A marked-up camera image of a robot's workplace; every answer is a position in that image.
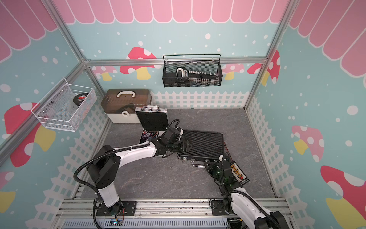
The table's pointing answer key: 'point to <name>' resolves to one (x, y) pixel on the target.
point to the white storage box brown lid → (119, 104)
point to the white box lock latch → (125, 113)
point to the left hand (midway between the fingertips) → (188, 149)
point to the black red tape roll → (79, 98)
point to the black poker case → (207, 147)
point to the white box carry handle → (126, 92)
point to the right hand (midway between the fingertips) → (204, 163)
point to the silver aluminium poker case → (152, 119)
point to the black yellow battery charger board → (241, 177)
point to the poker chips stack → (145, 135)
